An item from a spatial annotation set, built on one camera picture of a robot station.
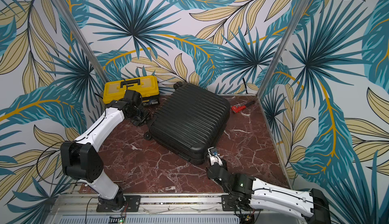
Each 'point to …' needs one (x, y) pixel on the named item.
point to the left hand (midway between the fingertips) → (149, 118)
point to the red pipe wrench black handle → (237, 108)
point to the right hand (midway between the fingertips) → (208, 160)
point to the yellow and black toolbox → (147, 85)
